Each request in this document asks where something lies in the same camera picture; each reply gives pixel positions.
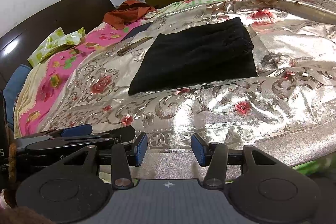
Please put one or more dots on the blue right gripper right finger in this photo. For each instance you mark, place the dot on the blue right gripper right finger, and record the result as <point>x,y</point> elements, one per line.
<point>200,149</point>

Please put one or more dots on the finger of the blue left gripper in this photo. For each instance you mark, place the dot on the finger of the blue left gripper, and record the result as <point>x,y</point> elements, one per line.
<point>82,130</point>
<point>122,134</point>

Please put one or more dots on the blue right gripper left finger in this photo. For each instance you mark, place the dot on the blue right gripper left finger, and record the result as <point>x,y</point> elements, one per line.
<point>140,148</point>

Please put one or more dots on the black pants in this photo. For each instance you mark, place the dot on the black pants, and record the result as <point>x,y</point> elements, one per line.
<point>198,55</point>

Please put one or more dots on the pink cartoon bed sheet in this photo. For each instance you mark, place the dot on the pink cartoon bed sheet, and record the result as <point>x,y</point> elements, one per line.
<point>46,80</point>

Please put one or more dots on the blue pillow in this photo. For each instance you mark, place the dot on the blue pillow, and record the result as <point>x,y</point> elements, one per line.
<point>12,90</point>

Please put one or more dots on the brown flat box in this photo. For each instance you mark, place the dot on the brown flat box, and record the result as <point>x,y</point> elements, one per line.
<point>129,44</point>

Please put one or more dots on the green yellow pillow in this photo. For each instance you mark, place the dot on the green yellow pillow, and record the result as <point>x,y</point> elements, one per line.
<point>57,41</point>

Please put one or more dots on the floral satin bedspread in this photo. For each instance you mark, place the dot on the floral satin bedspread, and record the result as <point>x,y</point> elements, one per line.
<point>286,110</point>

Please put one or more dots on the dark blue flat wallet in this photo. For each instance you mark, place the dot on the dark blue flat wallet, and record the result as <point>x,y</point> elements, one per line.
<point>137,30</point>

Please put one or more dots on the dark brown headboard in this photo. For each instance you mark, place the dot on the dark brown headboard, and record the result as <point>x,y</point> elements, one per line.
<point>71,15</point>

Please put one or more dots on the red orange crumpled cloth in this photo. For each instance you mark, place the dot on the red orange crumpled cloth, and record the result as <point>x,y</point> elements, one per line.
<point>128,12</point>

